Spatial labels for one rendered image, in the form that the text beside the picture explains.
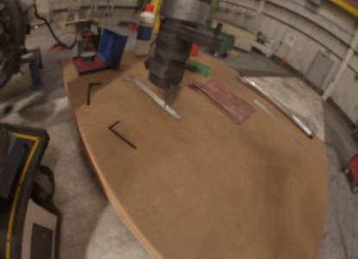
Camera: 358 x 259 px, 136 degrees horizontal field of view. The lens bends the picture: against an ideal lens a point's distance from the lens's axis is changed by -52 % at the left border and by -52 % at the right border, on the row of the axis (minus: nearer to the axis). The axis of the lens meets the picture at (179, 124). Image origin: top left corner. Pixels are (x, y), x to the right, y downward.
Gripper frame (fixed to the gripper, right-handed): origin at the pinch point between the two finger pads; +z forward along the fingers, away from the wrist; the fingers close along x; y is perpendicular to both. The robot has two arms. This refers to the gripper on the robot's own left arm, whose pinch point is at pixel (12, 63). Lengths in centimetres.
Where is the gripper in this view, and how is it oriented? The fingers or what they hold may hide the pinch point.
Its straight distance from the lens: 110.3
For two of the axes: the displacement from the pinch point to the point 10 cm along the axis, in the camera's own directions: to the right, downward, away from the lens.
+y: 0.9, -9.1, 4.0
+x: -9.9, -1.2, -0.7
